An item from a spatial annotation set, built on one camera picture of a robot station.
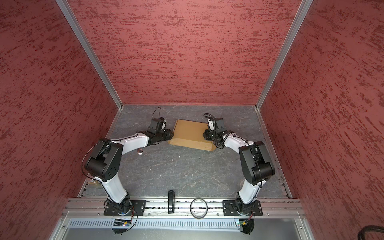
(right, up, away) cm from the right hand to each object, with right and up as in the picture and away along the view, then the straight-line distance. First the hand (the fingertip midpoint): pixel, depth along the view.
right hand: (204, 136), depth 96 cm
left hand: (-22, 0, +1) cm, 22 cm away
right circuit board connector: (+20, -40, -26) cm, 52 cm away
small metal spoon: (-42, -10, -1) cm, 43 cm away
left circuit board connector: (-44, -41, -23) cm, 64 cm away
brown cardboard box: (-10, +1, +2) cm, 10 cm away
